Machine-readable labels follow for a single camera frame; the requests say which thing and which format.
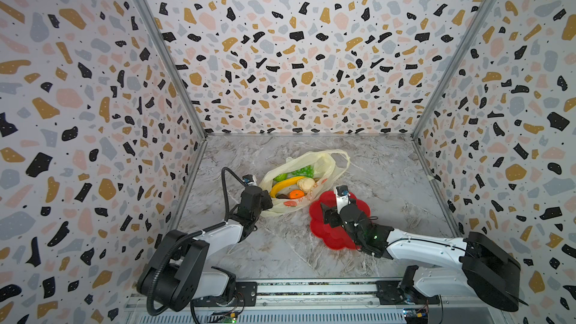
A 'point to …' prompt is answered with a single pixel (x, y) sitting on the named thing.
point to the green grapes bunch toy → (307, 172)
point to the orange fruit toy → (296, 194)
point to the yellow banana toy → (275, 187)
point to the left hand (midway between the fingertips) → (269, 191)
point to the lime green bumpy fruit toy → (280, 177)
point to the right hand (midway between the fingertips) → (331, 201)
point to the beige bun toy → (306, 184)
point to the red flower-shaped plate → (338, 237)
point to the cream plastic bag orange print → (295, 185)
